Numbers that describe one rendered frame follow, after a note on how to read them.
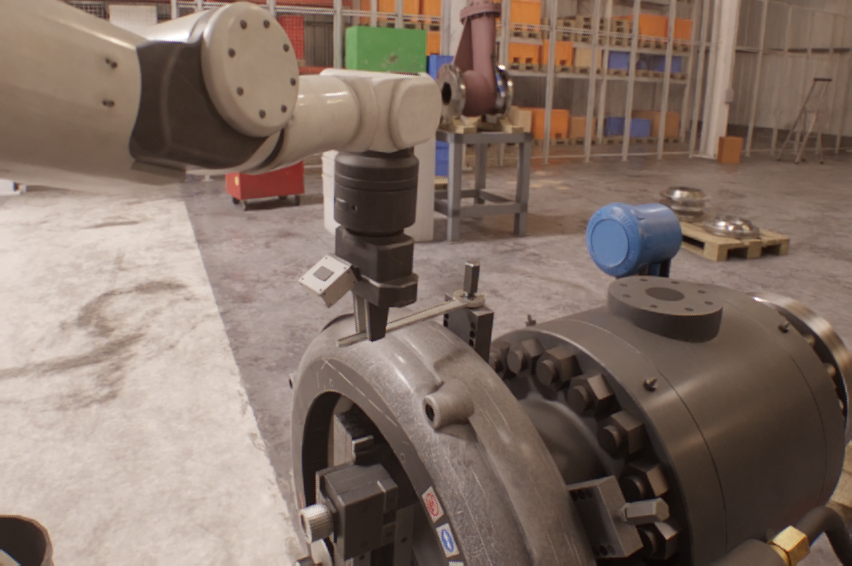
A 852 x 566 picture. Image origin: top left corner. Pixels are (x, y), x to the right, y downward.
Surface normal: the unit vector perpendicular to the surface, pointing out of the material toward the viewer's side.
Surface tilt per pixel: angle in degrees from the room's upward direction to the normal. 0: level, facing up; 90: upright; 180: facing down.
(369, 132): 108
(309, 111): 77
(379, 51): 90
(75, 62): 81
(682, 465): 52
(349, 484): 4
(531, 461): 37
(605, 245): 90
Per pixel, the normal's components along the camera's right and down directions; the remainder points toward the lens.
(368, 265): -0.73, 0.16
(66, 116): 0.84, 0.36
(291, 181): 0.58, 0.21
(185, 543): 0.02, -0.97
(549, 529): 0.40, -0.48
